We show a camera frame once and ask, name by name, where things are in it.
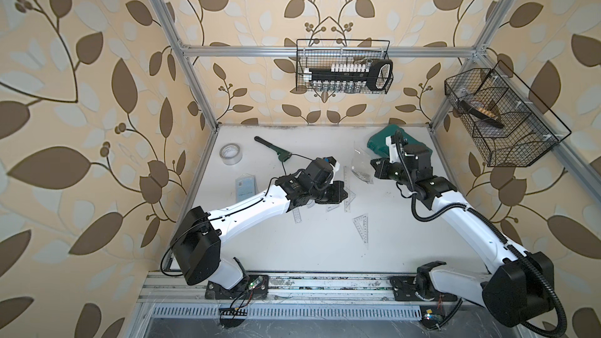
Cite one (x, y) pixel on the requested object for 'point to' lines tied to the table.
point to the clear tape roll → (231, 153)
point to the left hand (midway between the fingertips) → (347, 192)
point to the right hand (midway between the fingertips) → (371, 161)
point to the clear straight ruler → (297, 216)
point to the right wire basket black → (507, 131)
